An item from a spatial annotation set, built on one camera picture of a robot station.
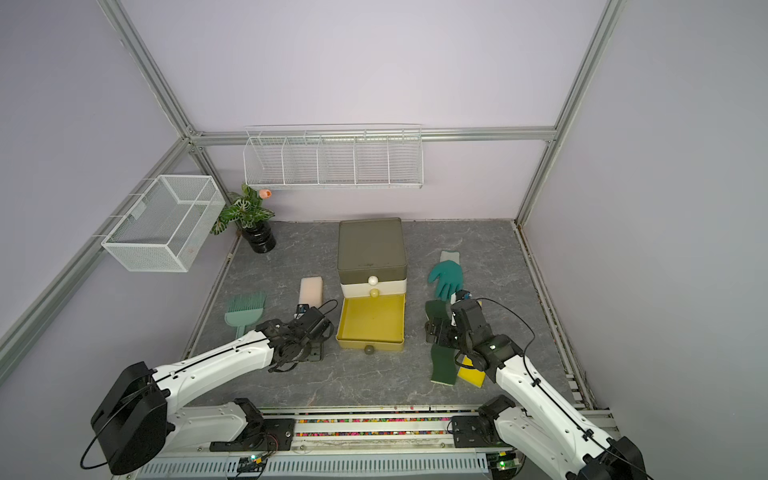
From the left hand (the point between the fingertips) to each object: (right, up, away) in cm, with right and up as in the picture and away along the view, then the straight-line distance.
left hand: (309, 352), depth 83 cm
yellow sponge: (+45, -6, -1) cm, 46 cm away
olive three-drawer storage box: (+18, +24, 0) cm, 30 cm away
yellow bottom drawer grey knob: (+17, +7, +4) cm, 19 cm away
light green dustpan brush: (-25, +9, +13) cm, 30 cm away
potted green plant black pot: (-21, +38, +11) cm, 45 cm away
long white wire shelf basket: (+4, +60, +16) cm, 63 cm away
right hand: (+37, +8, 0) cm, 37 cm away
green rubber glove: (+43, +20, +21) cm, 52 cm away
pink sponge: (-4, +15, +17) cm, 23 cm away
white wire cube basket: (-40, +34, -1) cm, 52 cm away
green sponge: (+37, +10, +11) cm, 40 cm away
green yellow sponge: (+38, -3, 0) cm, 38 cm away
